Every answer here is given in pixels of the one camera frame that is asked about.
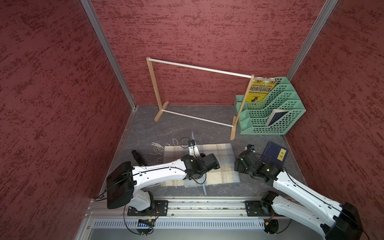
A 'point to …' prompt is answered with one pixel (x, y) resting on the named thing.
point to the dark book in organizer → (275, 115)
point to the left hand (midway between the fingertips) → (198, 159)
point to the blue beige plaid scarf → (228, 172)
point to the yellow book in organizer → (260, 88)
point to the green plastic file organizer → (282, 96)
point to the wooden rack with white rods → (161, 109)
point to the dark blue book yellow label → (274, 153)
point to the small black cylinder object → (138, 158)
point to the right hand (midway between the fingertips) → (240, 166)
